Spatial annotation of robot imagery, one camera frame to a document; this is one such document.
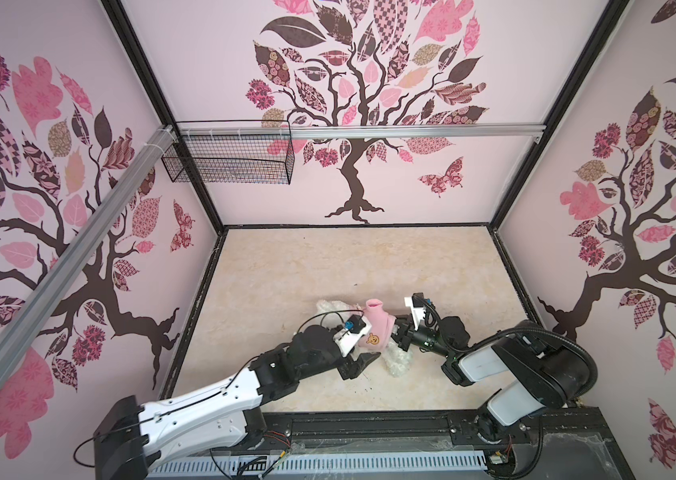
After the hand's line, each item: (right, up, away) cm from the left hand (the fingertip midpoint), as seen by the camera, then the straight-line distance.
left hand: (370, 348), depth 71 cm
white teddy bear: (+8, -5, +6) cm, 11 cm away
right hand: (+4, +5, +9) cm, 11 cm away
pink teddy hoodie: (+3, 0, +7) cm, 8 cm away
